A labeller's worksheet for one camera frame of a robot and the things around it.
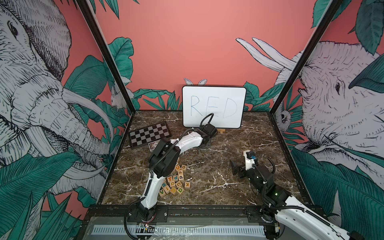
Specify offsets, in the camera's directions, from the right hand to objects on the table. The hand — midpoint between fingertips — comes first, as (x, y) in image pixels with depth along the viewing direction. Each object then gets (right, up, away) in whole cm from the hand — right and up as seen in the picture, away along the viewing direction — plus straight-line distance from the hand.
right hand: (236, 156), depth 79 cm
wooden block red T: (-37, -14, +4) cm, 40 cm away
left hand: (-15, +5, +19) cm, 25 cm away
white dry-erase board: (-2, +31, +17) cm, 35 cm away
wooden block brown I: (-38, -18, +1) cm, 42 cm away
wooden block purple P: (-31, -13, +5) cm, 34 cm away
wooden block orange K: (-27, -17, +3) cm, 32 cm away
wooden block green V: (-40, -20, -1) cm, 45 cm away
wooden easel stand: (-4, +13, +25) cm, 28 cm away
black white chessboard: (-55, +10, +24) cm, 61 cm away
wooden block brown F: (-31, -11, +7) cm, 34 cm away
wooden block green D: (-31, -19, +1) cm, 36 cm away
